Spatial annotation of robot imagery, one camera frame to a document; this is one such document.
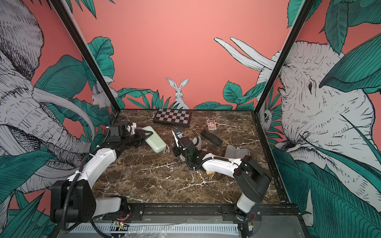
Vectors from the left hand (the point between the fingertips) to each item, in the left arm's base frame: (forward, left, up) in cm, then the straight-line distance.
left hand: (152, 132), depth 83 cm
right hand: (-4, -11, -3) cm, 12 cm away
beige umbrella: (-18, -33, -18) cm, 42 cm away
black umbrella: (+6, -36, -16) cm, 40 cm away
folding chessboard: (+27, -8, -18) cm, 33 cm away
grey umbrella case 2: (-4, -49, -20) cm, 53 cm away
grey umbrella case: (-5, -1, -2) cm, 5 cm away
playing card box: (+18, -38, -19) cm, 46 cm away
